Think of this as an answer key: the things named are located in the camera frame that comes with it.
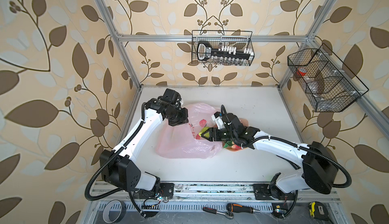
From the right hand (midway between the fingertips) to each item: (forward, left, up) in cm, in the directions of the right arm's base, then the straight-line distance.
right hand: (205, 135), depth 80 cm
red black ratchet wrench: (-34, -9, -11) cm, 37 cm away
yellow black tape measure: (-34, -49, -11) cm, 60 cm away
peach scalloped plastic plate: (+13, -26, -10) cm, 31 cm away
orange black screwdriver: (-31, -11, -10) cm, 34 cm away
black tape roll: (-29, +46, -9) cm, 55 cm away
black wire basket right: (+15, -62, +20) cm, 66 cm away
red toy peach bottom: (-4, -17, -7) cm, 19 cm away
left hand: (+6, +9, +8) cm, 14 cm away
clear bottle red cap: (+31, -59, +15) cm, 68 cm away
